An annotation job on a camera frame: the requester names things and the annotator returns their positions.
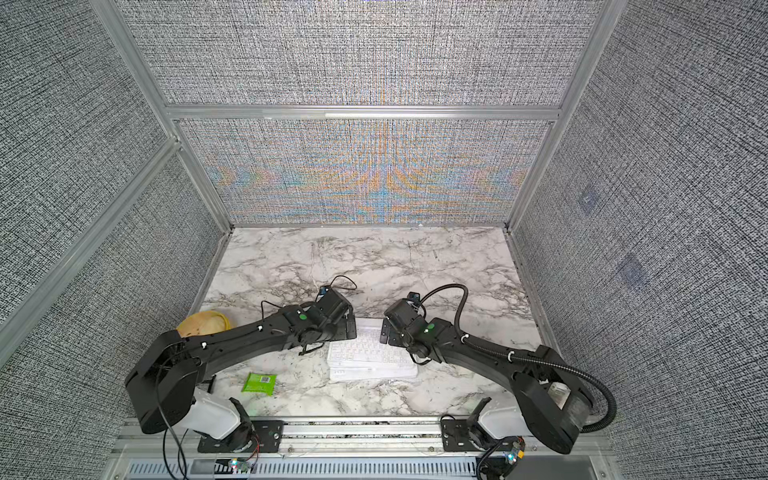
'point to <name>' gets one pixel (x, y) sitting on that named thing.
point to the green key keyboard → (372, 370)
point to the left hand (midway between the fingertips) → (348, 327)
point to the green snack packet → (257, 382)
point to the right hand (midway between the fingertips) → (395, 325)
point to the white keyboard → (367, 346)
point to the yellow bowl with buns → (202, 323)
